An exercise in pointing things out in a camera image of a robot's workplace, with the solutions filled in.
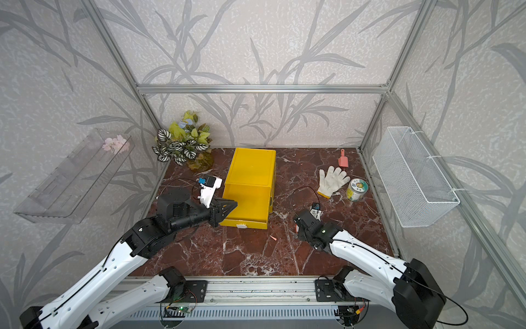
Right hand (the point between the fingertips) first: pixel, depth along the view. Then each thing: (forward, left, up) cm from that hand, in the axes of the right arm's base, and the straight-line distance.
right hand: (303, 229), depth 85 cm
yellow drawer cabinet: (+20, +21, +17) cm, 34 cm away
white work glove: (+28, -18, -4) cm, 33 cm away
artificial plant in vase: (+33, +51, +20) cm, 64 cm away
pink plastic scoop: (+40, -26, -2) cm, 48 cm away
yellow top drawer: (+7, +20, +10) cm, 24 cm away
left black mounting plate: (-22, +43, -2) cm, 48 cm away
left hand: (-2, +24, +24) cm, 34 cm away
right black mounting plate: (-21, -7, -3) cm, 23 cm away
